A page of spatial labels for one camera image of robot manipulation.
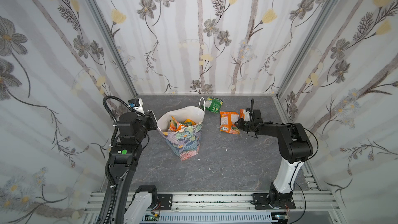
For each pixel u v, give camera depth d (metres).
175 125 0.76
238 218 0.70
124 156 0.46
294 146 0.53
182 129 0.72
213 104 1.11
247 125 0.89
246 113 0.95
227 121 1.01
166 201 0.74
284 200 0.69
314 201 0.77
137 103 0.56
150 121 0.60
